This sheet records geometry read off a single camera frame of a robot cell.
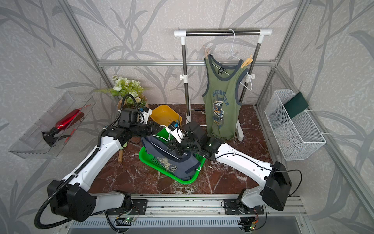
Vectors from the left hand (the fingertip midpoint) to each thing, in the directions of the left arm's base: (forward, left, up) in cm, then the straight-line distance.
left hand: (161, 127), depth 77 cm
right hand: (-11, -4, +1) cm, 12 cm away
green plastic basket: (-8, +11, -17) cm, 22 cm away
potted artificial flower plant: (+26, +26, +6) cm, 38 cm away
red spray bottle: (-12, +44, +9) cm, 46 cm away
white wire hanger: (-20, -20, -6) cm, 29 cm away
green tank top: (+11, -35, +2) cm, 36 cm away
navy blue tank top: (-19, -12, -7) cm, 23 cm away
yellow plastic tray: (+28, +6, -22) cm, 36 cm away
